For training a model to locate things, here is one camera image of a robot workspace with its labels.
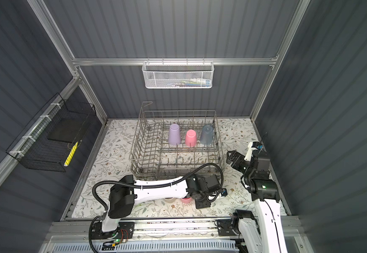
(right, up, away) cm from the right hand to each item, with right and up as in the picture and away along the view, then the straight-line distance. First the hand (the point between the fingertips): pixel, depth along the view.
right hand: (237, 157), depth 73 cm
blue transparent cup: (-12, +10, +20) cm, 25 cm away
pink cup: (-21, +8, +21) cm, 31 cm away
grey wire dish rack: (-46, -4, +26) cm, 53 cm away
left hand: (-13, -22, +3) cm, 26 cm away
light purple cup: (-31, +10, +22) cm, 39 cm away
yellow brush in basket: (-74, -2, -8) cm, 75 cm away
